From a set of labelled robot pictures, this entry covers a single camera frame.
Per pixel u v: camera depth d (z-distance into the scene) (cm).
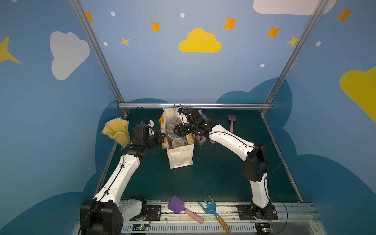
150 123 74
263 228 71
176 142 78
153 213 74
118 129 89
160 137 70
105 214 40
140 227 71
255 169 50
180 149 76
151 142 67
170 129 91
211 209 74
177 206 77
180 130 75
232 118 115
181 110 75
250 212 75
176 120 95
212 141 62
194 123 65
